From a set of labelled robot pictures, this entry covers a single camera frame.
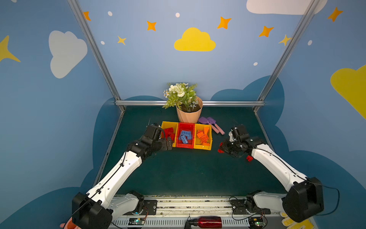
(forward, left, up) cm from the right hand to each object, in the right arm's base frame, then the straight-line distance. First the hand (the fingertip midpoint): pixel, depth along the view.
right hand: (221, 146), depth 83 cm
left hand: (-2, +32, +6) cm, 32 cm away
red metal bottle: (-37, +9, -8) cm, 39 cm away
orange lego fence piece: (+8, +7, -10) cm, 15 cm away
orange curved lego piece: (+19, +8, -8) cm, 22 cm away
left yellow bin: (+21, +37, -8) cm, 43 cm away
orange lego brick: (+7, +8, -10) cm, 15 cm away
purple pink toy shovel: (+30, +8, -12) cm, 33 cm away
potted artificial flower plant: (+32, +21, +2) cm, 38 cm away
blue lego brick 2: (+10, +23, -10) cm, 27 cm away
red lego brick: (+16, +34, -10) cm, 39 cm away
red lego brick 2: (+10, +31, -6) cm, 33 cm away
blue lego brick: (+15, +21, -10) cm, 28 cm away
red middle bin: (+19, +22, -7) cm, 30 cm away
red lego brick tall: (-16, -6, +19) cm, 26 cm away
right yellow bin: (+12, +10, -9) cm, 18 cm away
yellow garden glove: (-35, -32, -12) cm, 49 cm away
